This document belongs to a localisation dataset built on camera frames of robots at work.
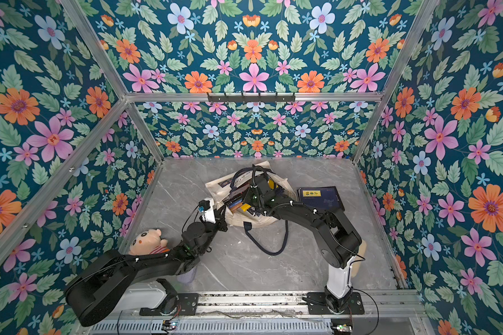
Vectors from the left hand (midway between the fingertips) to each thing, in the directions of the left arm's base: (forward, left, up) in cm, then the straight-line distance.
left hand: (227, 205), depth 82 cm
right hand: (+9, -9, -4) cm, 13 cm away
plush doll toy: (-10, +32, -8) cm, 34 cm away
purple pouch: (-22, +17, -14) cm, 31 cm away
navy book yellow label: (+10, -44, -14) cm, 47 cm away
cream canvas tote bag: (+11, +3, -1) cm, 12 cm away
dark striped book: (+8, -3, -5) cm, 10 cm away
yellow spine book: (+5, -6, -11) cm, 13 cm away
